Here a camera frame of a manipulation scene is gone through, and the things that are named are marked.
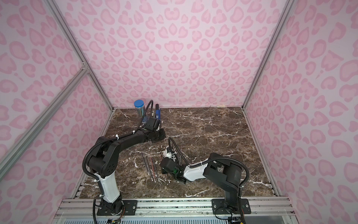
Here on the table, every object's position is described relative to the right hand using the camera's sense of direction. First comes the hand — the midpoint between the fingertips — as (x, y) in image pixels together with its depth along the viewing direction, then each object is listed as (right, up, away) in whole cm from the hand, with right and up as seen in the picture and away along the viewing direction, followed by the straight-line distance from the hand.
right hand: (164, 163), depth 89 cm
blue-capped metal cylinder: (-18, +36, +7) cm, 41 cm away
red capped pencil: (-2, 0, +1) cm, 3 cm away
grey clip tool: (-12, +33, +22) cm, 42 cm away
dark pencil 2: (-9, -3, -1) cm, 10 cm away
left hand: (+1, +17, +8) cm, 19 cm away
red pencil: (-7, -3, -3) cm, 8 cm away
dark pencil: (-12, -1, -1) cm, 12 cm away
